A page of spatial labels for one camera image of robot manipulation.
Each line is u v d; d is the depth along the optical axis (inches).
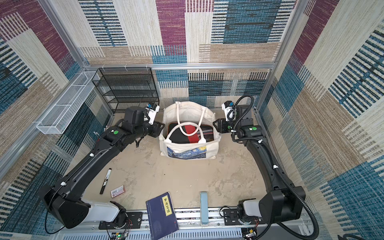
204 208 28.7
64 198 15.3
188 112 36.7
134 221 28.8
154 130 25.8
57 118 28.1
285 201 15.4
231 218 28.7
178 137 32.6
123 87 42.5
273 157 18.0
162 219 28.9
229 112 26.5
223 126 26.5
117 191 32.1
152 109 24.8
